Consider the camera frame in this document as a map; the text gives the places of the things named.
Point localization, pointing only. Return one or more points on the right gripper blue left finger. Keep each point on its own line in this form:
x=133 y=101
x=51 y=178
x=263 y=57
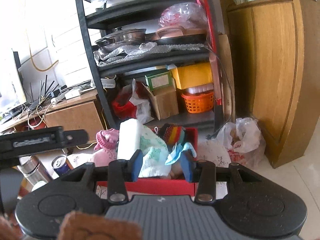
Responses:
x=121 y=171

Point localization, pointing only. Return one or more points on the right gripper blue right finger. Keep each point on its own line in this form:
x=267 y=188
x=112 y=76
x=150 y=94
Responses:
x=203 y=173

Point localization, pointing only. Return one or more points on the floral white tablecloth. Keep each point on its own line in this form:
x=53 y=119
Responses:
x=206 y=150

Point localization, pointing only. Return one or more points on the pink baby doll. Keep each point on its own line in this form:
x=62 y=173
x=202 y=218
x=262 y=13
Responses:
x=105 y=151

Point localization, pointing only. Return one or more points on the red storage box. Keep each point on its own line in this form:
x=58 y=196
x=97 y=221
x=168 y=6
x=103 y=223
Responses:
x=158 y=186

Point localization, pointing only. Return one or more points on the steel thermos flask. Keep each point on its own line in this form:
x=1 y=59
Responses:
x=33 y=170

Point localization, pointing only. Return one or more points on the blue face mask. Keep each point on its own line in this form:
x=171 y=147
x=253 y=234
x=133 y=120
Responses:
x=177 y=150

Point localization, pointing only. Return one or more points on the white tissue pack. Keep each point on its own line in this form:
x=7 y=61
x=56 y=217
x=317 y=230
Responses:
x=129 y=138

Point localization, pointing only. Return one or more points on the clear jar white lid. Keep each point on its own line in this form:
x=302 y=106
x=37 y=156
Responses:
x=38 y=185

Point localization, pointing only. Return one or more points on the rainbow striped knitted hat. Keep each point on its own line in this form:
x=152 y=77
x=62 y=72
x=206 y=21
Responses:
x=172 y=134

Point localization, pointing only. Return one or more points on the blue drink can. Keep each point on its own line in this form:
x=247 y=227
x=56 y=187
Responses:
x=61 y=165

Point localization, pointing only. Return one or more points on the white plastic bag on floor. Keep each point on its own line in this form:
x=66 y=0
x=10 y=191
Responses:
x=243 y=141

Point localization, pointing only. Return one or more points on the white printed plastic bag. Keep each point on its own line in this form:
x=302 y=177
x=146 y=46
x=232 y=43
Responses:
x=140 y=99

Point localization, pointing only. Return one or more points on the red plastic bag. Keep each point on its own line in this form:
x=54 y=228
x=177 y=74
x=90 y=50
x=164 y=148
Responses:
x=122 y=106

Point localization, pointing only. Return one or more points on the brown plush toy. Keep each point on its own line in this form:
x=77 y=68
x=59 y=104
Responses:
x=78 y=225

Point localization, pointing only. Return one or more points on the orange plastic basket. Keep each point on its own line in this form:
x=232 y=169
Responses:
x=199 y=103

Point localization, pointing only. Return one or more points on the wooden tv sideboard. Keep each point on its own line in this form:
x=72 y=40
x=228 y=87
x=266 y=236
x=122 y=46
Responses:
x=83 y=112

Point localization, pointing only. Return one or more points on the brown cardboard box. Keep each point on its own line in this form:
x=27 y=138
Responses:
x=163 y=101

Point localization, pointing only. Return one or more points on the yellow box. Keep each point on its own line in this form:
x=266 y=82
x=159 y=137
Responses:
x=192 y=75

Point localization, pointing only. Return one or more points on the green cardboard box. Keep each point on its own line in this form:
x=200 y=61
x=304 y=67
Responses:
x=158 y=79

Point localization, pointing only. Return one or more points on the stainless steel pot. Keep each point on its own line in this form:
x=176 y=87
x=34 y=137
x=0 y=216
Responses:
x=119 y=38

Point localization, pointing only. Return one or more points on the black frying pan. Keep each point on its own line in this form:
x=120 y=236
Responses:
x=179 y=35

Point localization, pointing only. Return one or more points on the wooden wardrobe cabinet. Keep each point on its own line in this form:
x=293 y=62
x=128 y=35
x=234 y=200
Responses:
x=275 y=56

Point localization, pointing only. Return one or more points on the pink plastic bag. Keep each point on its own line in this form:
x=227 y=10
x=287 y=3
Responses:
x=188 y=15

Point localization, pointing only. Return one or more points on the black metal shelf rack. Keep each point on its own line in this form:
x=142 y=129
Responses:
x=147 y=9

